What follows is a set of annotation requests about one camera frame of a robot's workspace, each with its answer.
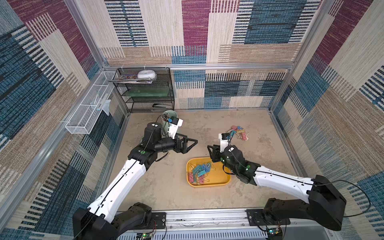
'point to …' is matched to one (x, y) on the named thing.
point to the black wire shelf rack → (147, 89)
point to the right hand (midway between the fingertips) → (210, 145)
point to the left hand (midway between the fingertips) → (190, 139)
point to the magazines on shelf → (131, 78)
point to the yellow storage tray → (216, 176)
